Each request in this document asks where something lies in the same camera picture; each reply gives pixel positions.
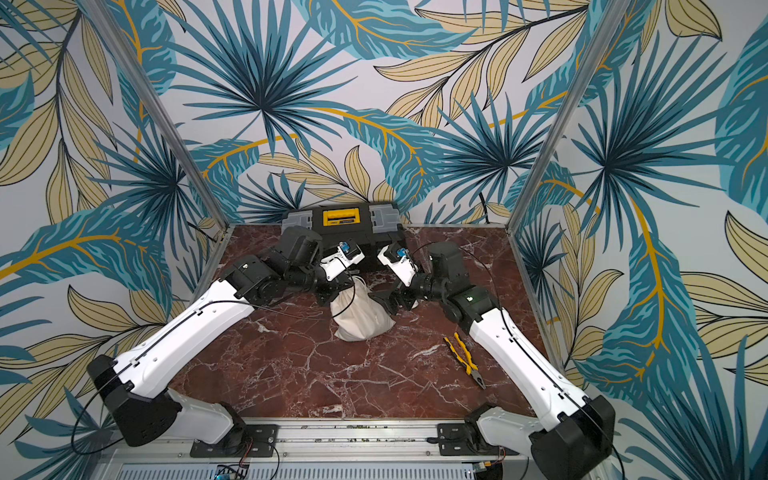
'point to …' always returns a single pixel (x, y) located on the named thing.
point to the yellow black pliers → (470, 368)
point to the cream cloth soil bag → (358, 315)
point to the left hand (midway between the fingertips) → (346, 284)
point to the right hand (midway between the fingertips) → (364, 290)
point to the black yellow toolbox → (369, 224)
